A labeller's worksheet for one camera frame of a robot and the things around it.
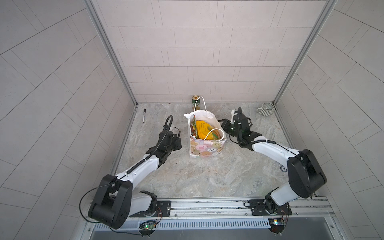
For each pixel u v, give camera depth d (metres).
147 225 0.64
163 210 0.71
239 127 0.65
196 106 1.10
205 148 0.77
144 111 1.11
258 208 0.71
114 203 0.39
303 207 0.72
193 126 0.76
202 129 0.78
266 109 1.04
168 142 0.68
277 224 0.68
